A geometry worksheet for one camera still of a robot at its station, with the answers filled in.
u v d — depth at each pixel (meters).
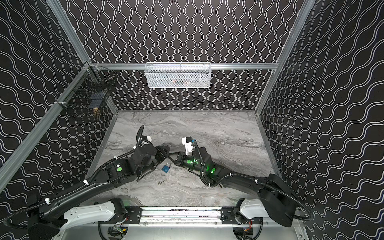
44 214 0.39
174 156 0.69
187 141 0.70
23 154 0.55
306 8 0.69
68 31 0.76
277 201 0.42
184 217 0.75
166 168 0.90
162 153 0.62
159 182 0.86
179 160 0.64
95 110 0.82
